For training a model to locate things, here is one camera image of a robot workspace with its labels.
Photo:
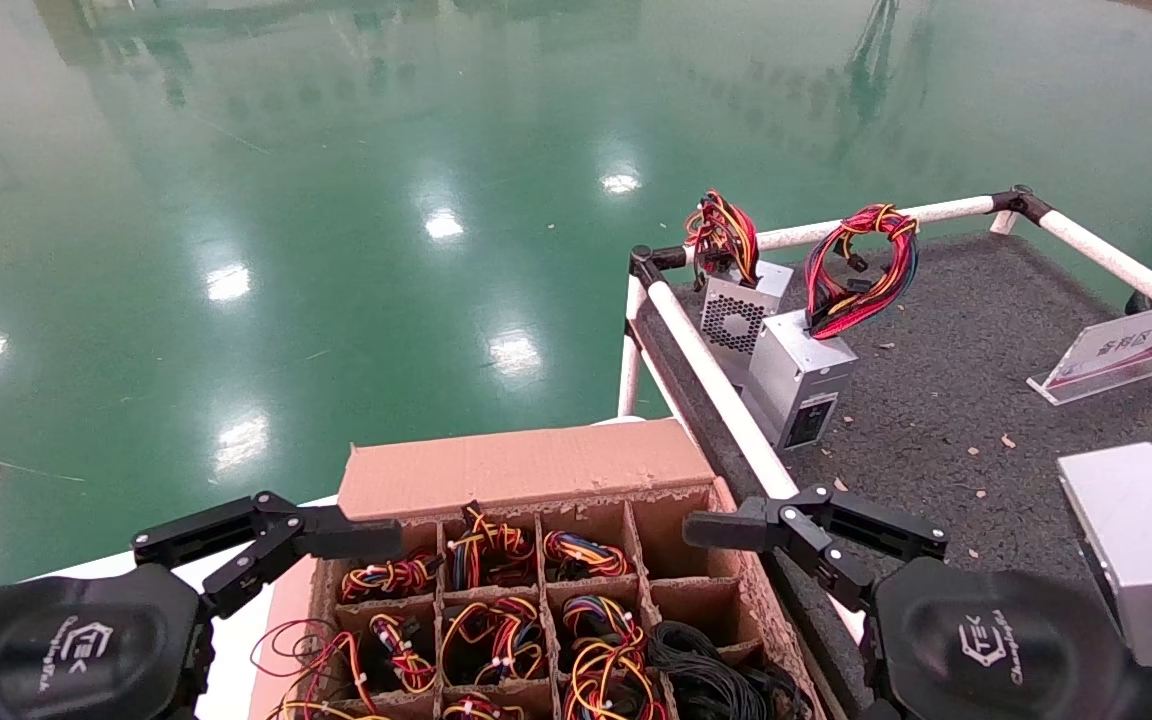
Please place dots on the silver power supply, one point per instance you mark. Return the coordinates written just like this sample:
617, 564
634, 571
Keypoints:
736, 315
796, 370

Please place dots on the white pipe table frame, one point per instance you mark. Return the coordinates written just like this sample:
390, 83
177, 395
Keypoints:
716, 380

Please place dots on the front silver power supply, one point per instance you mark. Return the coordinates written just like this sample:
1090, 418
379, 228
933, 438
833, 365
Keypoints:
796, 370

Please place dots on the brown cardboard divider box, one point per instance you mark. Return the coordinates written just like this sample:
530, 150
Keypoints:
516, 470

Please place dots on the rear silver power supply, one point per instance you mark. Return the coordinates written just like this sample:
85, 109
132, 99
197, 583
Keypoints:
736, 315

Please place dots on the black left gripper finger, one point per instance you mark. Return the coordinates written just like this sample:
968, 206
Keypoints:
336, 535

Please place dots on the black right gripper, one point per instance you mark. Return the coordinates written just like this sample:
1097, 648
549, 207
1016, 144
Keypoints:
996, 650

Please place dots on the clear acrylic sign holder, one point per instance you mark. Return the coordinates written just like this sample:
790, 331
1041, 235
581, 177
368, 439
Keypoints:
1116, 350

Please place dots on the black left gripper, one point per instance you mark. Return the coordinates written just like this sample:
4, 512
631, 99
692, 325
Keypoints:
56, 650

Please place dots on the black foam table mat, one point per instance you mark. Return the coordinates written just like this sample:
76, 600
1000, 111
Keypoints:
936, 400

